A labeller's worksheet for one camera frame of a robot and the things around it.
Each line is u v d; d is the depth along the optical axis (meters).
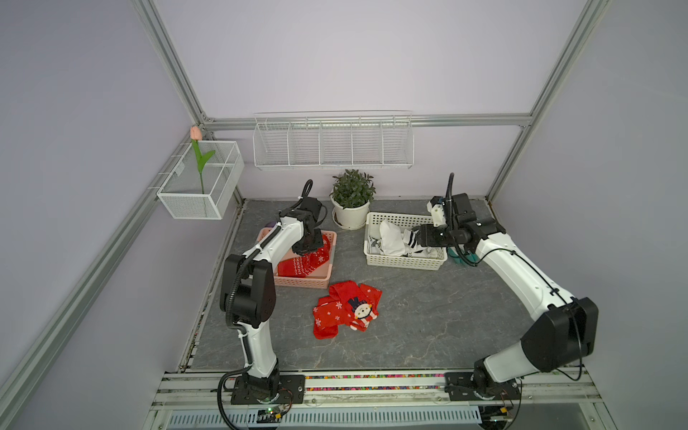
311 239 0.81
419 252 0.99
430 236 0.74
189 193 0.81
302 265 0.98
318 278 0.89
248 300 0.50
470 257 0.59
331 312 0.86
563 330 0.41
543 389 0.74
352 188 0.99
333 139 0.98
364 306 0.88
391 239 1.01
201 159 0.85
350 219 1.05
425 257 0.96
